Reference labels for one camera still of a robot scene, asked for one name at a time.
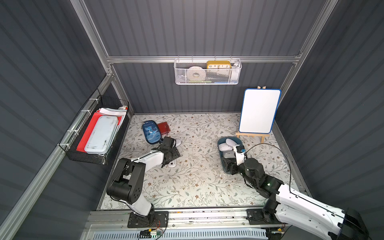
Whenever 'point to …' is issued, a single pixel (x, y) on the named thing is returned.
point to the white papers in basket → (121, 111)
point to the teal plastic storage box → (226, 146)
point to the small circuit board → (148, 233)
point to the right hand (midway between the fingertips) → (232, 154)
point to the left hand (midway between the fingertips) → (174, 155)
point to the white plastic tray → (101, 135)
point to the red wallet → (164, 127)
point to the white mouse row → (178, 143)
